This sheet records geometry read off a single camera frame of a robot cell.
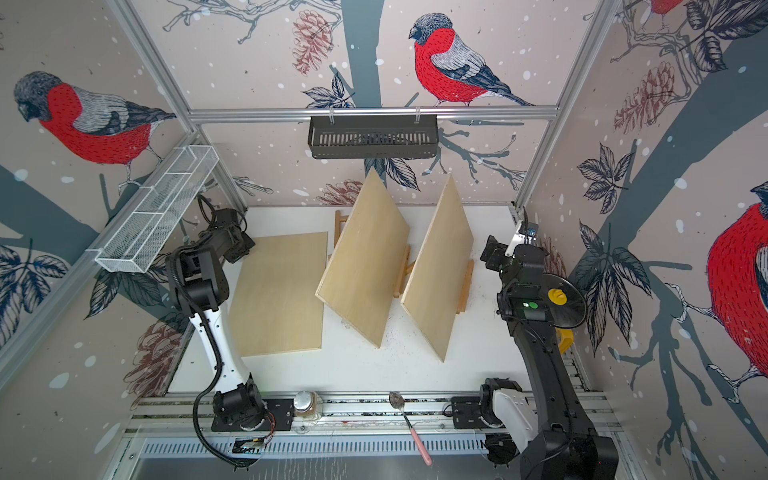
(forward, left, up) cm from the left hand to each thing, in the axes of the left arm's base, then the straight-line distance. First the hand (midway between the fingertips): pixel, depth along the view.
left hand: (250, 243), depth 108 cm
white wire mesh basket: (-18, +9, +30) cm, 36 cm away
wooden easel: (+11, -32, +1) cm, 33 cm away
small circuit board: (-61, -19, -2) cm, 63 cm away
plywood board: (-19, -15, -2) cm, 24 cm away
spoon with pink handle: (-51, -54, -3) cm, 74 cm away
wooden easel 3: (-25, -75, +3) cm, 79 cm away
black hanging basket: (+28, -46, +26) cm, 60 cm away
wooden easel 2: (-14, -58, +4) cm, 59 cm away
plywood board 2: (-25, -45, +19) cm, 55 cm away
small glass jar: (-54, -34, +10) cm, 64 cm away
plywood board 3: (-30, -63, +20) cm, 73 cm away
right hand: (-17, -83, +25) cm, 89 cm away
